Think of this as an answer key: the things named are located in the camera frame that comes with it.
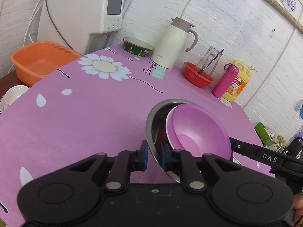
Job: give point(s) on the green instant noodle bowl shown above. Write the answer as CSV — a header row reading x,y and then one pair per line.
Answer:
x,y
137,47

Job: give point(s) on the pink floral tablecloth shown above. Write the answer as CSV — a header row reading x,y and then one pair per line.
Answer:
x,y
99,103

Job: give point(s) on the orange plastic basin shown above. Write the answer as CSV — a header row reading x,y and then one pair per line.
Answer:
x,y
35,61

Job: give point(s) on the red white ceramic bowl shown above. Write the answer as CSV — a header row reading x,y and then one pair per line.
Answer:
x,y
162,134

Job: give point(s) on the yellow detergent bottle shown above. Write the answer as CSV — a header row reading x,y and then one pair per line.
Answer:
x,y
240,81

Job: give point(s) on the white bowl on side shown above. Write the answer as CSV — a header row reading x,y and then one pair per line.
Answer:
x,y
11,96

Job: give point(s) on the dark stirring stick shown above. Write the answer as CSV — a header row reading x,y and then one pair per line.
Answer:
x,y
212,56

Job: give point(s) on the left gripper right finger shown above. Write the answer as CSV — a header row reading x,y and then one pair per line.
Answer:
x,y
183,162

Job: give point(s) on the white water dispenser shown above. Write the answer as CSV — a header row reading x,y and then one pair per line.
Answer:
x,y
83,26

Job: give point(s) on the red plastic basket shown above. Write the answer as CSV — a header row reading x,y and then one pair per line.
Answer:
x,y
199,80

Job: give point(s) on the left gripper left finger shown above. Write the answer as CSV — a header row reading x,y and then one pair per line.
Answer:
x,y
121,167

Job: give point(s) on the white thermos jug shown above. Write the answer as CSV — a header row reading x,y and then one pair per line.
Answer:
x,y
172,43

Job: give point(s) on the pink thermos bottle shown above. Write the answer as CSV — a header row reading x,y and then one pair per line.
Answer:
x,y
231,71

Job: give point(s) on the glass carafe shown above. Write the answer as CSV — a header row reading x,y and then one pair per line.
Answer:
x,y
210,70

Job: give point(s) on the stainless steel bowl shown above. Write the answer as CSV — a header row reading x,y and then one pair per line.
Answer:
x,y
157,116

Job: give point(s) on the purple plastic bowl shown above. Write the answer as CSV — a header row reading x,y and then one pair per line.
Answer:
x,y
192,128

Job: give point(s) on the person right hand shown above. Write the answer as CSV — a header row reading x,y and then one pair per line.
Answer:
x,y
298,206

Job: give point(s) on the green plastic box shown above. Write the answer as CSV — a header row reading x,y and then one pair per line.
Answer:
x,y
263,134

